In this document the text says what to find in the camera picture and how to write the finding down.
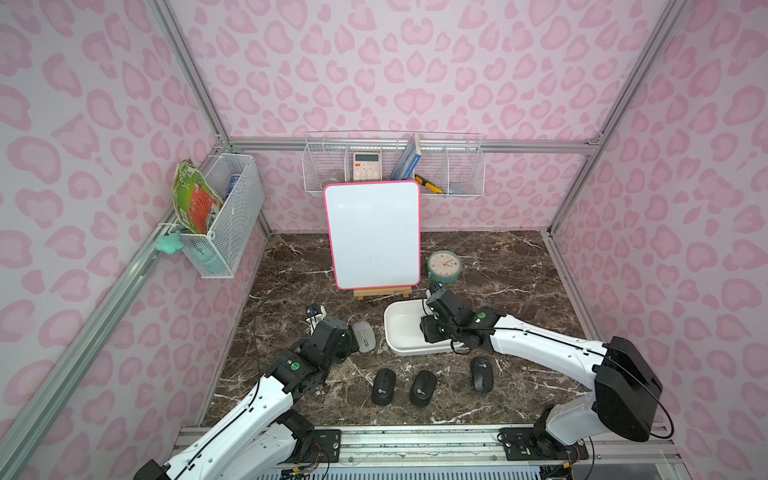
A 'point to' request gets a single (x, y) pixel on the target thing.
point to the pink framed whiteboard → (376, 233)
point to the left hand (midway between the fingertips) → (341, 331)
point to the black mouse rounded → (482, 374)
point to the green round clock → (444, 266)
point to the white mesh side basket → (218, 253)
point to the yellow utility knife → (430, 186)
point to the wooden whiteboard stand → (404, 291)
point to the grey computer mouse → (365, 336)
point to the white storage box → (404, 333)
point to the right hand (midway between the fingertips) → (426, 324)
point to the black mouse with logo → (383, 386)
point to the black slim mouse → (422, 388)
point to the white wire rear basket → (453, 161)
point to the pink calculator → (366, 166)
